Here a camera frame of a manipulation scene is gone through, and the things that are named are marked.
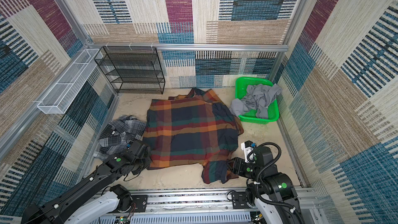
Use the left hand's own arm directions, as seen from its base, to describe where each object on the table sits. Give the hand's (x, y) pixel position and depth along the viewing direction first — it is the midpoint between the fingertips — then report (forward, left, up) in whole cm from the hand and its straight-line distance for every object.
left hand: (151, 158), depth 81 cm
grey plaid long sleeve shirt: (+16, +24, -3) cm, 29 cm away
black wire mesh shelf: (+59, +22, +11) cm, 64 cm away
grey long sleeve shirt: (+39, -65, +3) cm, 76 cm away
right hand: (-8, -38, +8) cm, 40 cm away
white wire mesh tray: (+17, +38, +28) cm, 50 cm away
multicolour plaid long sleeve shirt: (+19, -24, -5) cm, 31 cm away
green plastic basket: (+27, -57, -3) cm, 64 cm away
